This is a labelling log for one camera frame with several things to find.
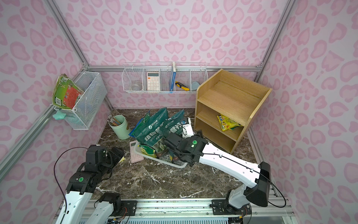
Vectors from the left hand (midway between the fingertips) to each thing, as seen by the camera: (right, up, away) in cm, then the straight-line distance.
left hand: (119, 150), depth 74 cm
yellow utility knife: (+33, +40, +24) cm, 57 cm away
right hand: (+38, +9, -4) cm, 39 cm away
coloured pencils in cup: (-12, +15, +16) cm, 25 cm away
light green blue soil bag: (+8, +13, +7) cm, 17 cm away
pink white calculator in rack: (+13, +42, +21) cm, 49 cm away
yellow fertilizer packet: (+60, +14, +10) cm, 62 cm away
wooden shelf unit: (+57, +24, +3) cm, 62 cm away
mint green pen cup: (-8, +9, +19) cm, 23 cm away
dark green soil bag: (+16, +9, +2) cm, 19 cm away
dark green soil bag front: (+28, +13, +3) cm, 31 cm away
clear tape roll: (+1, +38, +22) cm, 44 cm away
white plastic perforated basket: (+22, -9, +16) cm, 29 cm away
